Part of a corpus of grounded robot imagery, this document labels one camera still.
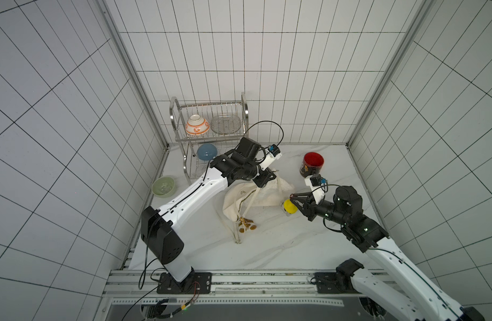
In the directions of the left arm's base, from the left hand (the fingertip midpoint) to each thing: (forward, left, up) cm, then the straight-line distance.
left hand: (268, 179), depth 75 cm
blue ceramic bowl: (+29, +31, -17) cm, 46 cm away
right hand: (-8, -6, -1) cm, 10 cm away
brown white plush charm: (-12, +9, -16) cm, 21 cm away
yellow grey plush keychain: (-9, -8, -6) cm, 13 cm away
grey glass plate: (+28, +18, +3) cm, 33 cm away
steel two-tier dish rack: (+33, +41, +6) cm, 53 cm away
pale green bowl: (+10, +51, -23) cm, 57 cm away
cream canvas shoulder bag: (-2, +11, -11) cm, 16 cm away
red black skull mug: (+20, -24, -15) cm, 35 cm away
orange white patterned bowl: (+24, +31, +6) cm, 39 cm away
